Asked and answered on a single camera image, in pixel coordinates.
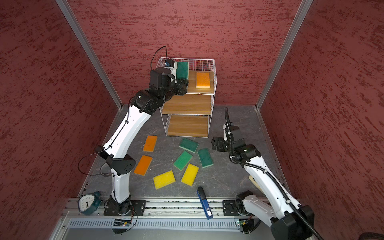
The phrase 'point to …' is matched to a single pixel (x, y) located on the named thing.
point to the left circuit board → (119, 222)
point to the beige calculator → (252, 180)
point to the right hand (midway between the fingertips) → (218, 144)
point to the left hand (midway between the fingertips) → (182, 84)
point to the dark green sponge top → (188, 145)
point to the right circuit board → (247, 225)
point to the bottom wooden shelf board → (188, 125)
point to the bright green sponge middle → (183, 161)
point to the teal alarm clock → (89, 203)
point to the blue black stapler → (208, 212)
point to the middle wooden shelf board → (188, 103)
